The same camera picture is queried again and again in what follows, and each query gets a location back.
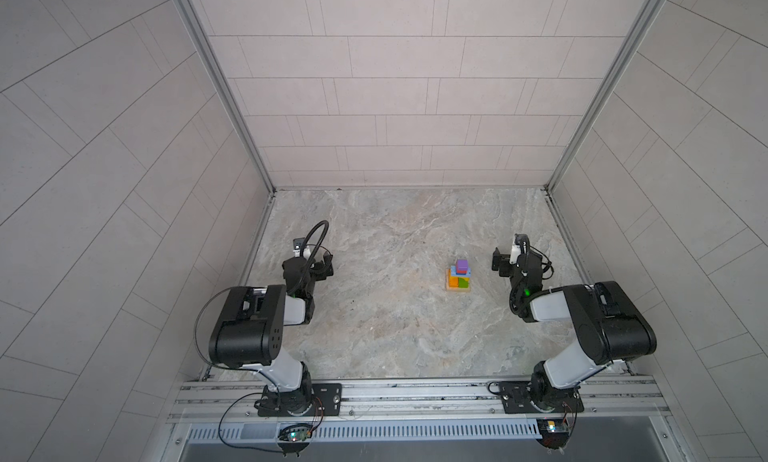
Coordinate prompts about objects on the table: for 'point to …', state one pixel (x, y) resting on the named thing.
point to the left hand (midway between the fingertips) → (320, 247)
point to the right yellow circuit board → (553, 433)
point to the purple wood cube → (462, 265)
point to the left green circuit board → (295, 434)
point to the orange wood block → (453, 282)
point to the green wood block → (463, 283)
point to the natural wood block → (455, 289)
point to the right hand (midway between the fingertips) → (510, 246)
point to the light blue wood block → (454, 272)
